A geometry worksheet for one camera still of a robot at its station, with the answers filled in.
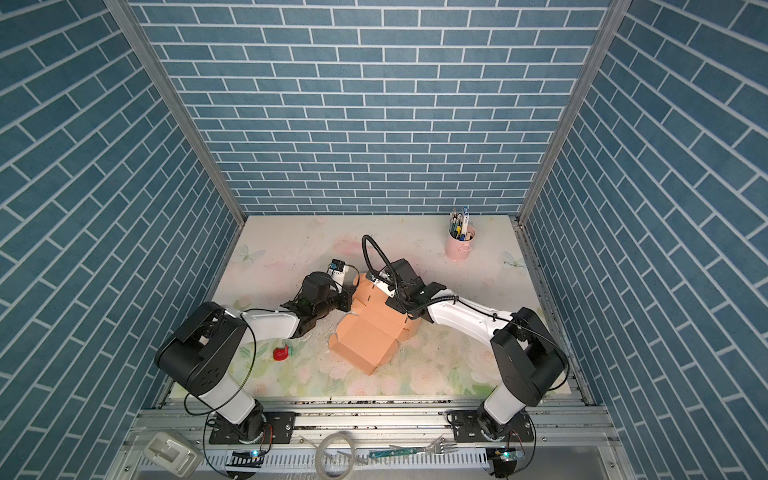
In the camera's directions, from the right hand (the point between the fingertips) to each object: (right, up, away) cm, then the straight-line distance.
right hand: (394, 282), depth 90 cm
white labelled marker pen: (+24, +20, +7) cm, 31 cm away
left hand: (-12, -2, +3) cm, 12 cm away
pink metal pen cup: (+23, +10, +14) cm, 28 cm away
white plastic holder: (-51, -37, -21) cm, 66 cm away
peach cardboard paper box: (-8, -16, -1) cm, 18 cm away
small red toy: (-32, -20, -5) cm, 38 cm away
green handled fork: (+11, -37, -19) cm, 43 cm away
